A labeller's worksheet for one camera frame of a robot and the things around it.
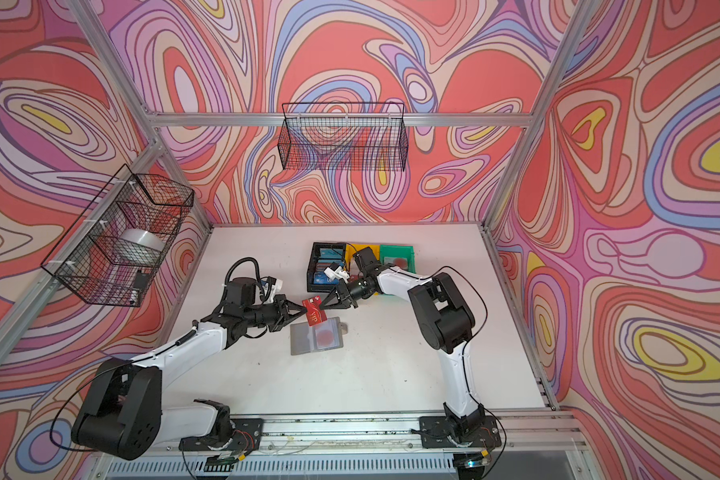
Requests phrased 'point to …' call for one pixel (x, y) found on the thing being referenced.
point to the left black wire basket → (112, 250)
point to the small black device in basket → (141, 280)
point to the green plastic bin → (398, 255)
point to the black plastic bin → (322, 288)
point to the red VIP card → (315, 312)
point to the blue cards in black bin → (326, 257)
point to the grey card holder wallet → (306, 338)
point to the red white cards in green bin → (402, 262)
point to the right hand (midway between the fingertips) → (325, 312)
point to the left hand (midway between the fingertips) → (309, 309)
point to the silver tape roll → (144, 237)
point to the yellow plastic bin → (352, 248)
